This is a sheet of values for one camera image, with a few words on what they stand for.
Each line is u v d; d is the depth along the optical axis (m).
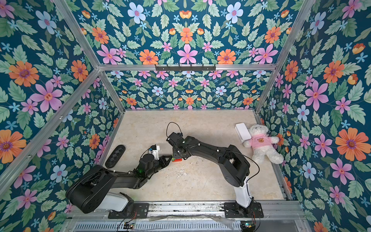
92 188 0.44
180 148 0.64
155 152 0.82
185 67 0.93
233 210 0.72
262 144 0.90
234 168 0.49
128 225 0.72
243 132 1.01
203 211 0.75
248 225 0.71
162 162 0.78
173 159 0.87
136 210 0.73
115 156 0.91
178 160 0.91
